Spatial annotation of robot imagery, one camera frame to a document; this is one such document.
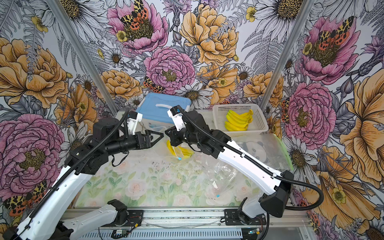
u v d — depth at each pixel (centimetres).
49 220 37
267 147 102
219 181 79
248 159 43
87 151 46
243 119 108
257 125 108
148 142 53
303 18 75
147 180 87
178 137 57
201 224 73
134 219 74
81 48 86
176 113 56
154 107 101
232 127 103
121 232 71
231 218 73
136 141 54
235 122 106
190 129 51
